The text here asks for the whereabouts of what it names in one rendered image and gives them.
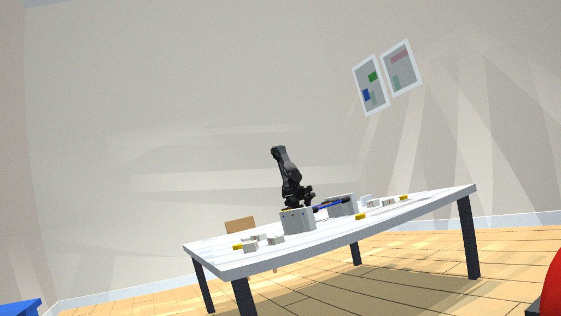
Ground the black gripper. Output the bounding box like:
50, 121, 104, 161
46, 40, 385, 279
284, 185, 316, 209

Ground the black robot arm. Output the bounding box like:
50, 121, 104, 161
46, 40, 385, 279
271, 145, 312, 200

